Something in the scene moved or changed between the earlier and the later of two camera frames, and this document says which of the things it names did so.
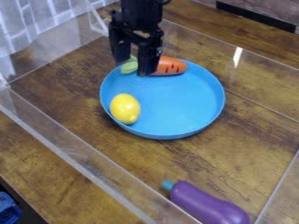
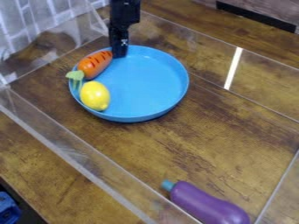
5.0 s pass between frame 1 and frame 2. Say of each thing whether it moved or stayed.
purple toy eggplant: stayed
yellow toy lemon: moved
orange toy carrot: moved
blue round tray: moved
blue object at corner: stayed
